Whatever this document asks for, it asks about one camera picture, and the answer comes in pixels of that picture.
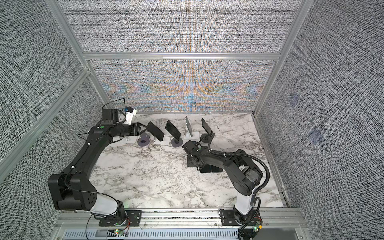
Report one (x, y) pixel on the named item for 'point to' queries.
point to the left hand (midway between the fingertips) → (144, 127)
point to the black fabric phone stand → (205, 138)
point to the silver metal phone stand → (189, 133)
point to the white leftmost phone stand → (132, 139)
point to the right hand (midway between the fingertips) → (192, 162)
